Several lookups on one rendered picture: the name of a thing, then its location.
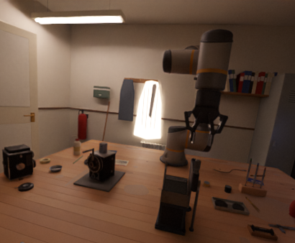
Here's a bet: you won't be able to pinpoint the black round lens cap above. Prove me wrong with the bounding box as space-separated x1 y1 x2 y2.
17 182 35 192

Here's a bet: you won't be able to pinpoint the wooden broom handle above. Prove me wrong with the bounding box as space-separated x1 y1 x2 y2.
101 100 111 142

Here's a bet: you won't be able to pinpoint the black box camera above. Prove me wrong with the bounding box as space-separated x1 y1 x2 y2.
1 144 37 180

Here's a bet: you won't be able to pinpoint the white hanging coat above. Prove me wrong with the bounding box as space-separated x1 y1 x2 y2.
132 79 163 139

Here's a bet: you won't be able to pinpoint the white radiator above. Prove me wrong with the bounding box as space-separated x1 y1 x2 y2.
140 140 166 150

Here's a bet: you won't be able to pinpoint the ceiling light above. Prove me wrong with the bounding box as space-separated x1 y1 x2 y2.
31 9 127 26

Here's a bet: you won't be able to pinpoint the white bottle with brown cap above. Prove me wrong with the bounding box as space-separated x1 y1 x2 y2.
73 138 82 156

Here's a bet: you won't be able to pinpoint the white door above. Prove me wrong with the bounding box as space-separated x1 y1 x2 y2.
0 15 40 175

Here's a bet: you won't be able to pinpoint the grey metal locker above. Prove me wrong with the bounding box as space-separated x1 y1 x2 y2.
264 73 295 169

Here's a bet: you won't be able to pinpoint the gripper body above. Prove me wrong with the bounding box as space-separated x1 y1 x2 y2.
193 88 222 124

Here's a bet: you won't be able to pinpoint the red binder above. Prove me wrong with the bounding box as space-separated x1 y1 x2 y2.
237 71 247 93
255 71 267 95

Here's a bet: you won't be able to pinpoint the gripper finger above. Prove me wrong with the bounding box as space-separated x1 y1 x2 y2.
183 109 201 145
207 113 229 148

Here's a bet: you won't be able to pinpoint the black cradle body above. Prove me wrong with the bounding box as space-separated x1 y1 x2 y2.
154 158 201 236

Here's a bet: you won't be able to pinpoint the wooden screwdriver block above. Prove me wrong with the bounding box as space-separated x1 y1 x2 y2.
238 158 268 198

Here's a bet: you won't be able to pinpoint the thin brass rod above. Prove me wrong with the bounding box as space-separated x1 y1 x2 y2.
245 196 260 213

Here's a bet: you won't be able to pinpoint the grey tray with black pads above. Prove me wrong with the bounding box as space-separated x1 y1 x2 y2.
212 196 250 216

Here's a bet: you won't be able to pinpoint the dark grey square mat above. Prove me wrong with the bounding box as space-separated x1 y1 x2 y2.
73 169 127 193

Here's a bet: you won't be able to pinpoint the blue tweezers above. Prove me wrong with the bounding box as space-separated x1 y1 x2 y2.
268 223 295 234

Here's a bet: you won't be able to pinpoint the green wall box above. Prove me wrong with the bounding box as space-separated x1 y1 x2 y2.
93 85 111 99

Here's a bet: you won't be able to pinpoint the wooden block with black tool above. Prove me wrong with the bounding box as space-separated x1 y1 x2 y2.
247 224 278 241

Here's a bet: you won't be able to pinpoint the cream binder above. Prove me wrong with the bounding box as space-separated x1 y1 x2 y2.
264 72 278 96

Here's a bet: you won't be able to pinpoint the blue hanging apron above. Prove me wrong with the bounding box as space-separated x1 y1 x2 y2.
117 78 135 122

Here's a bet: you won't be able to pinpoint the green binder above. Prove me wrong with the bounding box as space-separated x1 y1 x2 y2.
244 70 256 94

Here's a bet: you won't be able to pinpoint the wooden wall shelf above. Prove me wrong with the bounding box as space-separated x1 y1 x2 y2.
219 91 271 98

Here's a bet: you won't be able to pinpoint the thin curved wire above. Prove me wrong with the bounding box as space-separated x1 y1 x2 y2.
213 168 247 174

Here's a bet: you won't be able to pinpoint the blue binder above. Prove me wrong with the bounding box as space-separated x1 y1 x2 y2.
227 69 237 92

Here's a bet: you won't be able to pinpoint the wooden coat rail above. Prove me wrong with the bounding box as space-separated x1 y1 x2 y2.
124 78 159 83

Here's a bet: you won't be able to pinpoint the red fire extinguisher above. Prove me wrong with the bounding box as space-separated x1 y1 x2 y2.
77 109 89 140

